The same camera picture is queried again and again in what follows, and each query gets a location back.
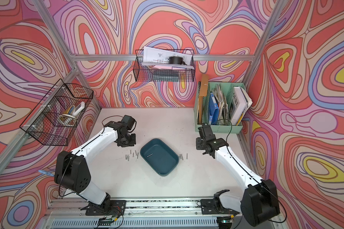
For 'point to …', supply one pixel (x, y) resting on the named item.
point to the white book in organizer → (241, 103)
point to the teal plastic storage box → (159, 157)
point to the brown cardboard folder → (203, 91)
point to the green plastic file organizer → (220, 105)
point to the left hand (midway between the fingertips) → (133, 144)
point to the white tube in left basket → (79, 108)
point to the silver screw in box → (150, 155)
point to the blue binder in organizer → (214, 112)
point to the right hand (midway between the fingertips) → (203, 145)
